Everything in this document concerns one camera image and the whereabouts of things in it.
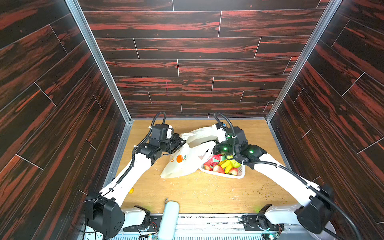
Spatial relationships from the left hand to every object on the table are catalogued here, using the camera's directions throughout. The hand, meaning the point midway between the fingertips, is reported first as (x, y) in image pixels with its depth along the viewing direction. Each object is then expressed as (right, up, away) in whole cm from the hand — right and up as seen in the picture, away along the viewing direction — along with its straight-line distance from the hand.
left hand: (187, 140), depth 77 cm
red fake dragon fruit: (+15, -12, +7) cm, 21 cm away
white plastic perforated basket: (+30, -19, +5) cm, 35 cm away
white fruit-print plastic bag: (+1, -8, -6) cm, 10 cm away
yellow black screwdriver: (-32, -29, +7) cm, 44 cm away
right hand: (+11, -1, -1) cm, 11 cm away
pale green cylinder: (-9, -39, -5) cm, 41 cm away
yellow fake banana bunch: (+24, -15, +11) cm, 31 cm away
